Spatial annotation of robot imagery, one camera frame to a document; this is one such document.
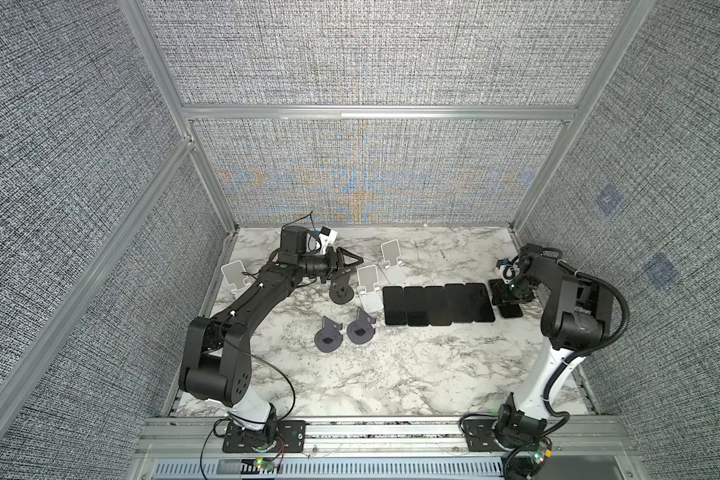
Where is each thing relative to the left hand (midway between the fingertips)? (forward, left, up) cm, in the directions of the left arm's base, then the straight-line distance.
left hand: (359, 265), depth 80 cm
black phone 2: (+1, -20, -25) cm, 31 cm away
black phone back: (-5, -46, -18) cm, 50 cm away
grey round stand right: (-11, -1, -17) cm, 20 cm away
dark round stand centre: (+3, +6, -17) cm, 18 cm away
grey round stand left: (-12, +9, -18) cm, 23 cm away
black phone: (+1, -12, -22) cm, 25 cm away
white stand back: (+12, -12, -17) cm, 24 cm away
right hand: (+1, -50, -22) cm, 55 cm away
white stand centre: (+3, -4, -19) cm, 20 cm away
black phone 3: (0, -33, -22) cm, 39 cm away
